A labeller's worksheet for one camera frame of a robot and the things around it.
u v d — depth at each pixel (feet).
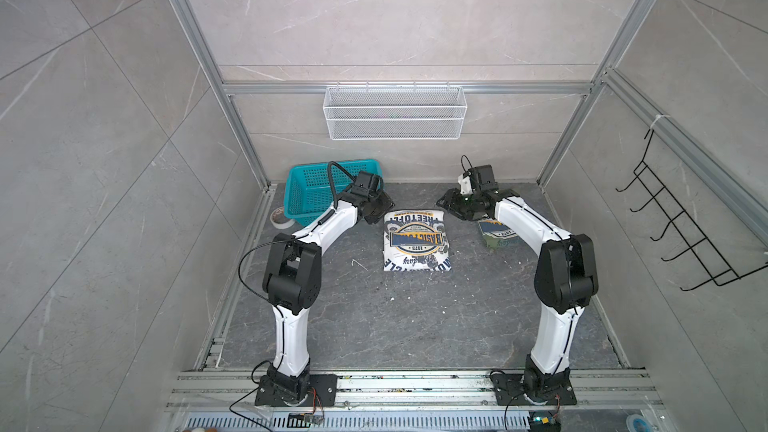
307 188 3.77
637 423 2.28
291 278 1.75
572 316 1.81
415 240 3.15
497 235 3.31
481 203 2.34
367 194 2.48
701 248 2.08
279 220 3.52
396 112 3.30
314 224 1.88
